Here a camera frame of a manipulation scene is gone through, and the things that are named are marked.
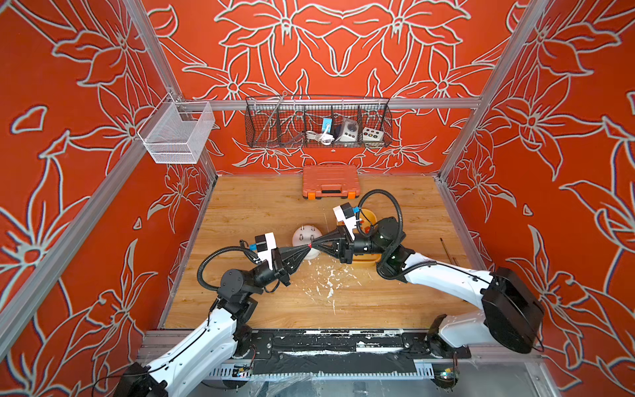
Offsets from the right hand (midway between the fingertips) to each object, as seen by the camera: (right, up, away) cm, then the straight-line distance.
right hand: (311, 251), depth 61 cm
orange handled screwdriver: (+52, -7, +32) cm, 61 cm away
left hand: (-1, 0, +1) cm, 2 cm away
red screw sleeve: (0, +1, +1) cm, 2 cm away
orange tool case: (+8, +21, +54) cm, 59 cm away
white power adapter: (+14, +39, +30) cm, 51 cm away
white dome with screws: (-3, 0, +24) cm, 24 cm away
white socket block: (+23, +38, +33) cm, 55 cm away
